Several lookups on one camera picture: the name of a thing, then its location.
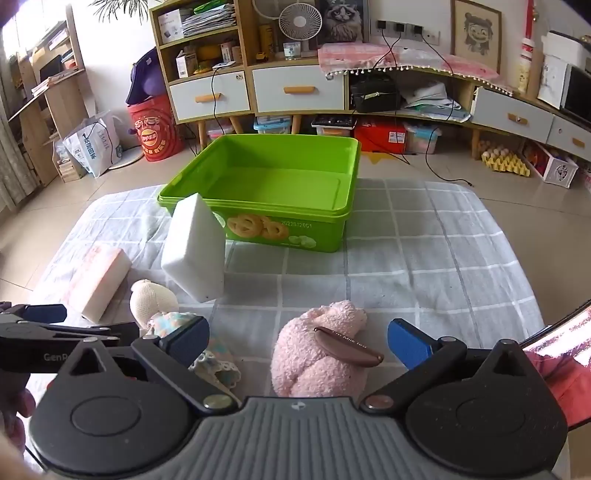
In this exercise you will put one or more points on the white patterned box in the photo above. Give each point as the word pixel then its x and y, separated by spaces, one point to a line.
pixel 558 170

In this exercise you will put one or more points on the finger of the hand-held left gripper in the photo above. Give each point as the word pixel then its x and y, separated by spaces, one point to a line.
pixel 92 332
pixel 41 314

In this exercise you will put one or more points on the white carton box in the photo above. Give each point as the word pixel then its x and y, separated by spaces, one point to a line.
pixel 171 25

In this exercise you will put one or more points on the cat picture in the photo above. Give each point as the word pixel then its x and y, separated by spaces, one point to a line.
pixel 344 18

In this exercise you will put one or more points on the wall power sockets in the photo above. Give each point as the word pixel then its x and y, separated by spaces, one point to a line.
pixel 392 26

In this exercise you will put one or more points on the pink plush toy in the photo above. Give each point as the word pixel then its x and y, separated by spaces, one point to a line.
pixel 300 364

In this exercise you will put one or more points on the pile of folded cloths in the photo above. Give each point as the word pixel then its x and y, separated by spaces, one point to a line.
pixel 434 104

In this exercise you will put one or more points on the green plastic storage box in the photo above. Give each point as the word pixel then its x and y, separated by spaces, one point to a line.
pixel 277 184

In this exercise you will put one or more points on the green potted plant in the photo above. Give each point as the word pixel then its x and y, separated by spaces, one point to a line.
pixel 120 4

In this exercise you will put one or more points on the white pink tissue pack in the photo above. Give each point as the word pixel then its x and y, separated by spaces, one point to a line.
pixel 101 281

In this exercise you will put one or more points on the purple plush toy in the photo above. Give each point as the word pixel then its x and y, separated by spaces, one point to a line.
pixel 147 76

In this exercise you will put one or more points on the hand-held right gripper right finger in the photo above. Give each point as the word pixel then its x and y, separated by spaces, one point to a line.
pixel 405 342

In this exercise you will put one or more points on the white shopping bag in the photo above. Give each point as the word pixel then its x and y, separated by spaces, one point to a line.
pixel 92 147

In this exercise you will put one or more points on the framed cartoon drawing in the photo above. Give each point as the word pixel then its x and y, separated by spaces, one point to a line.
pixel 475 30

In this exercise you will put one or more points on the low wooden drawer cabinet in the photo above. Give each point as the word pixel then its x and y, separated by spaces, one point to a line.
pixel 295 90

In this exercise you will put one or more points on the yellow toy vehicle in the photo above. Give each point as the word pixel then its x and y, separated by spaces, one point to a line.
pixel 267 44

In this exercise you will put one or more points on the red storage box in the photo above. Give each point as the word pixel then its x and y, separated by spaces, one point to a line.
pixel 381 136

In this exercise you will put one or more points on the stack of papers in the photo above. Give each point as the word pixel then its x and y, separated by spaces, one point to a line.
pixel 210 21

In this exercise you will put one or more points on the pink fringed cloth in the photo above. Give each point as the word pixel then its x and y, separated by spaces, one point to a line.
pixel 415 60

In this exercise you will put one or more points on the microwave oven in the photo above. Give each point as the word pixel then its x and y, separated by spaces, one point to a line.
pixel 577 94

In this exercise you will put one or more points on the black bag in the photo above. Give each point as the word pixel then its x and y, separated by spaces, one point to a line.
pixel 374 94

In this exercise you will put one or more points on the red printed bucket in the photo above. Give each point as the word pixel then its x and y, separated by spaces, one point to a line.
pixel 154 131

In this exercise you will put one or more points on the cream doll with teal dress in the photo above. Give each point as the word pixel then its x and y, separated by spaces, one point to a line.
pixel 152 300

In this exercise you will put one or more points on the grey checked blanket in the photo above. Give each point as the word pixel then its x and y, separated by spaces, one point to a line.
pixel 415 258

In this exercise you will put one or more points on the clear plastic storage box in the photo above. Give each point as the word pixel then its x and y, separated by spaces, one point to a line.
pixel 272 125

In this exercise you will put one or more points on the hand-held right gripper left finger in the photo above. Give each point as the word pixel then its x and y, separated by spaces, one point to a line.
pixel 190 338

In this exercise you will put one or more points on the yellow egg carton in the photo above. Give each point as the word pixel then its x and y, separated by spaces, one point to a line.
pixel 503 161

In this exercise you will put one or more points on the grey curtain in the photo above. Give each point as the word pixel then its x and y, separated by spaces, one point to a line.
pixel 14 161

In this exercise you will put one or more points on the dark brown oval pad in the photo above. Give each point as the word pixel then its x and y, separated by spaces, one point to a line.
pixel 346 348

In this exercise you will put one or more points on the tall wooden shelf unit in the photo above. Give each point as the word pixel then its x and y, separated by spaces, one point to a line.
pixel 203 92

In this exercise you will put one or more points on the white sponge block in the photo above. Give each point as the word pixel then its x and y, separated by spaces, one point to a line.
pixel 194 249

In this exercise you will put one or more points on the person's left hand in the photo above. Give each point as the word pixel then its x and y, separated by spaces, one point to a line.
pixel 16 410

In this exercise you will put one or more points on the pink plastic storage box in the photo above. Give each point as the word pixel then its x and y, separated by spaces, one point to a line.
pixel 422 138

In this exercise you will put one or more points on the white desk fan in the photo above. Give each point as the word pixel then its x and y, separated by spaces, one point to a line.
pixel 300 21

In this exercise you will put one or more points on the wooden desk with shelves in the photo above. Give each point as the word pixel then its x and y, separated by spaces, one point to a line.
pixel 60 101

